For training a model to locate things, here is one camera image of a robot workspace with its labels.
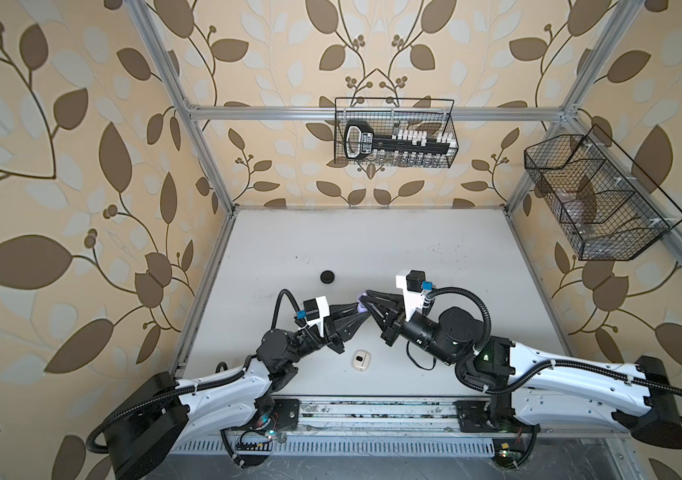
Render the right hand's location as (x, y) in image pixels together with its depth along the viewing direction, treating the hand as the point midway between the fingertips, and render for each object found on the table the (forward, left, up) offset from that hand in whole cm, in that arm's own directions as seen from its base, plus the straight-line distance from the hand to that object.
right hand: (366, 300), depth 60 cm
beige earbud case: (-2, 0, -30) cm, 31 cm away
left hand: (-1, 0, -3) cm, 3 cm away
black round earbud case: (+25, +10, -30) cm, 41 cm away
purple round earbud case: (-1, +1, -2) cm, 2 cm away
